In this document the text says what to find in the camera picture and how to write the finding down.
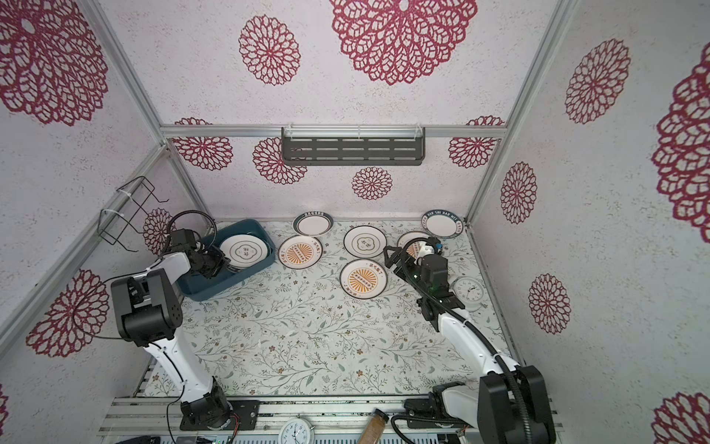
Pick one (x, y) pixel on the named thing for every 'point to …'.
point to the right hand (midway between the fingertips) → (392, 250)
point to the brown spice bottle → (373, 430)
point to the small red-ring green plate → (312, 224)
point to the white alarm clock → (469, 290)
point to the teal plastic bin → (200, 288)
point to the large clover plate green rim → (243, 251)
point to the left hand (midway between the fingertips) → (231, 262)
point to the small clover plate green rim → (365, 241)
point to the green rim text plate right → (442, 223)
